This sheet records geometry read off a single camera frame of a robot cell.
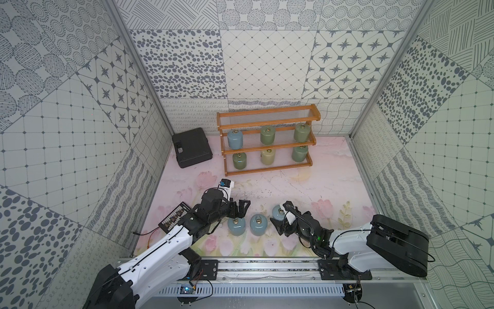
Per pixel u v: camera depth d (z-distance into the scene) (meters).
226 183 0.72
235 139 0.91
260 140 0.97
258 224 0.78
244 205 0.72
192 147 1.11
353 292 0.73
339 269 0.66
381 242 0.46
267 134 0.92
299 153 1.02
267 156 1.02
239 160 0.99
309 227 0.68
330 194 0.97
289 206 0.72
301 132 0.93
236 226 0.79
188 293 0.71
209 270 0.73
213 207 0.61
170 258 0.51
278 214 0.80
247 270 0.76
